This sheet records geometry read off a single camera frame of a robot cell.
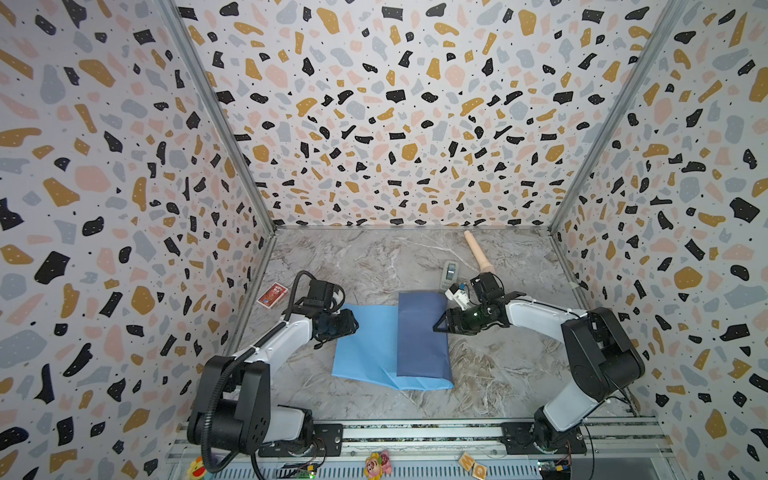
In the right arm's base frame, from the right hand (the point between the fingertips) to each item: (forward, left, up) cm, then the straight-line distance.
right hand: (438, 325), depth 88 cm
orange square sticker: (-33, -6, -4) cm, 34 cm away
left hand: (0, +25, +1) cm, 25 cm away
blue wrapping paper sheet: (-6, +12, 0) cm, 14 cm away
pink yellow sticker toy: (-34, +16, -2) cm, 38 cm away
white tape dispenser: (+20, -5, -3) cm, 21 cm away
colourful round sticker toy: (-36, +58, -3) cm, 68 cm away
